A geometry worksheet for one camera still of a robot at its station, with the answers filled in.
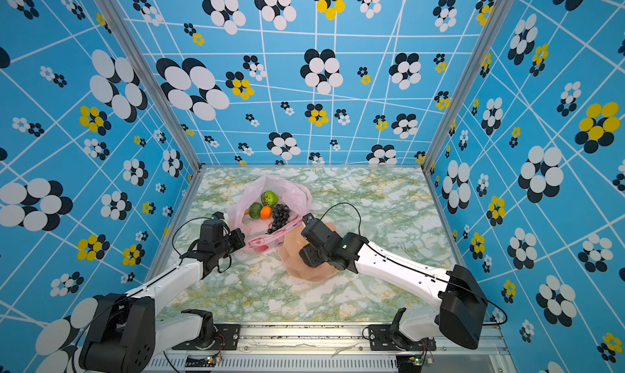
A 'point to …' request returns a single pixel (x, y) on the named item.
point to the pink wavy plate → (289, 252)
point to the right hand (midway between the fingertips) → (317, 246)
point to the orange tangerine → (266, 212)
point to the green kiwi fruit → (268, 198)
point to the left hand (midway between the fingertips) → (247, 232)
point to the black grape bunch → (281, 213)
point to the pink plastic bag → (298, 198)
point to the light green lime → (255, 210)
